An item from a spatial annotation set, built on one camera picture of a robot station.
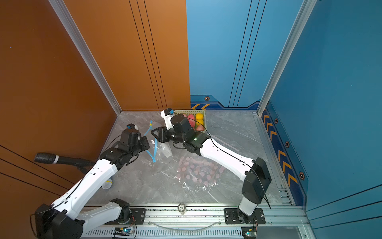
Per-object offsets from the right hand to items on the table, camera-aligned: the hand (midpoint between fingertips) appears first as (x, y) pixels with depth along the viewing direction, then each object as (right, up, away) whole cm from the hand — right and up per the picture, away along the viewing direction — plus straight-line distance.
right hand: (155, 131), depth 70 cm
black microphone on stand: (-35, -16, +1) cm, 39 cm away
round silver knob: (+12, -37, +1) cm, 39 cm away
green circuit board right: (+45, -49, +1) cm, 66 cm away
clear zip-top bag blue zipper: (0, -10, +4) cm, 10 cm away
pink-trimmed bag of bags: (+20, -25, +15) cm, 35 cm away
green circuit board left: (-16, -48, +1) cm, 51 cm away
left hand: (-7, -4, +11) cm, 14 cm away
